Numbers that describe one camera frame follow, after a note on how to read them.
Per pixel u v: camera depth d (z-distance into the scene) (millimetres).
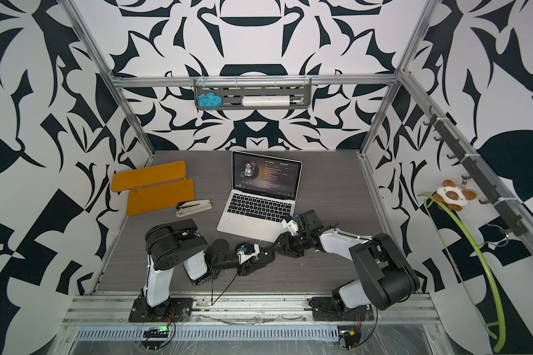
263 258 830
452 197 604
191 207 966
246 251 738
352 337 709
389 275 435
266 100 894
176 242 517
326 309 721
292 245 761
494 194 500
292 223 847
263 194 1018
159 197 1016
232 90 961
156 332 729
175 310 741
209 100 914
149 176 941
